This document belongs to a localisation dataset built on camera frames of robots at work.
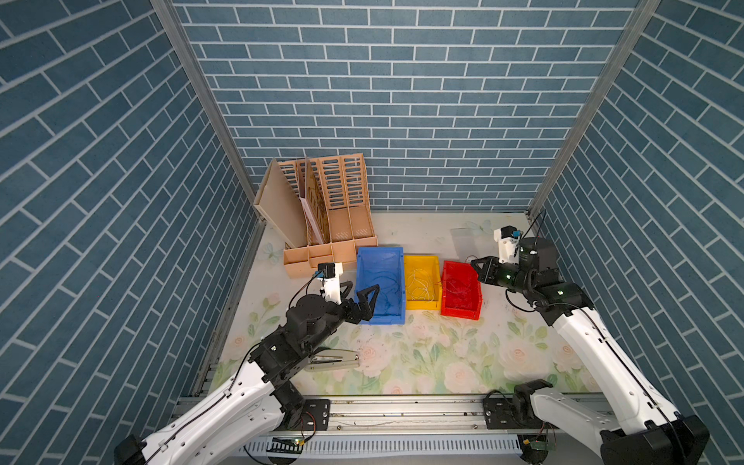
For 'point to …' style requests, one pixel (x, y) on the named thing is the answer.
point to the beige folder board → (278, 201)
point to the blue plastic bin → (384, 266)
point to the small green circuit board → (539, 445)
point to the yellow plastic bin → (431, 263)
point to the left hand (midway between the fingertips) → (374, 288)
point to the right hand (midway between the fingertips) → (475, 262)
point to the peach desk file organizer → (343, 181)
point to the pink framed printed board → (314, 206)
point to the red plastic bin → (461, 291)
